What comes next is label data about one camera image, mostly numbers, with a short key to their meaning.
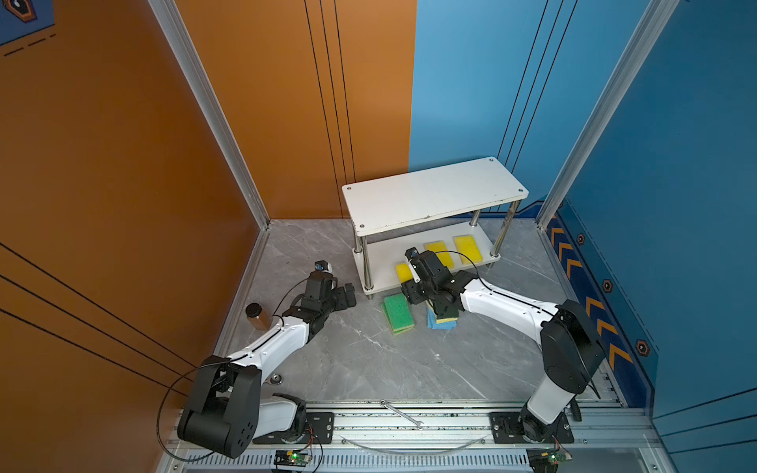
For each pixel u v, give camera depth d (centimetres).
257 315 85
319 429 74
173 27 71
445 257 79
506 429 73
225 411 41
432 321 89
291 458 71
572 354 45
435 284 67
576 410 76
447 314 85
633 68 77
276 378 80
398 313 90
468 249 102
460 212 77
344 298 81
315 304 68
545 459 70
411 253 78
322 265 80
